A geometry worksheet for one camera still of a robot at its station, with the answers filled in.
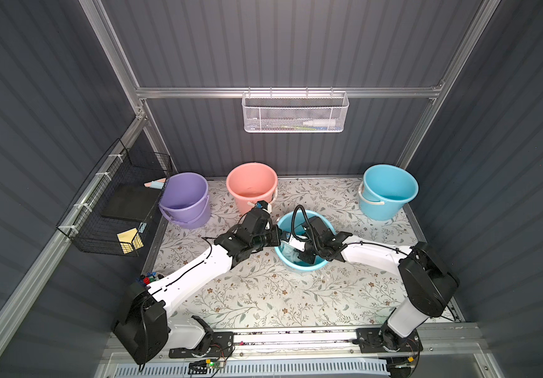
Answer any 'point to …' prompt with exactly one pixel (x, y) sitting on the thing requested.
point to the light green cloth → (289, 252)
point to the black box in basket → (130, 201)
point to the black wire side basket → (82, 220)
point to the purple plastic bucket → (185, 200)
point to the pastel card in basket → (156, 184)
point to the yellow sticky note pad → (130, 240)
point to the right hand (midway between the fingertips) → (296, 247)
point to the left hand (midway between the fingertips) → (285, 235)
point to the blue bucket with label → (290, 224)
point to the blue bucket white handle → (385, 190)
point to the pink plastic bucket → (251, 183)
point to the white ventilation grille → (362, 369)
